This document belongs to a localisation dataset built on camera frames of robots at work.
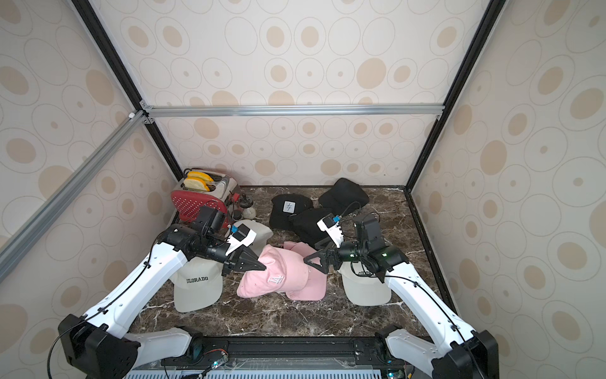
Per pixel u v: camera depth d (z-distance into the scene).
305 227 0.95
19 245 0.51
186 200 0.94
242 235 0.55
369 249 0.58
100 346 0.37
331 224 0.64
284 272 0.66
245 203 1.00
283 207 1.06
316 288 0.84
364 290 0.87
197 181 0.94
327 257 0.62
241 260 0.59
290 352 0.75
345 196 1.10
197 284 0.83
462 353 0.38
